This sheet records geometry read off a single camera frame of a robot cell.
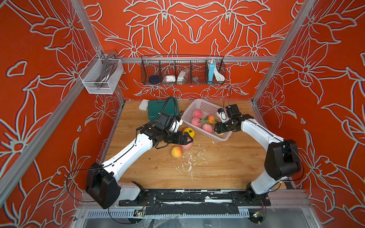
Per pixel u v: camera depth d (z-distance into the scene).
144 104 1.15
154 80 1.00
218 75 0.90
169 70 1.01
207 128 0.94
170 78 0.87
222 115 0.83
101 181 0.39
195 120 0.99
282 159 0.46
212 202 0.73
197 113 1.04
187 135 0.68
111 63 0.87
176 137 0.68
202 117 1.07
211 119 1.00
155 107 1.16
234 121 0.66
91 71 0.79
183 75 0.92
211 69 0.84
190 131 0.92
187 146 0.89
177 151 0.85
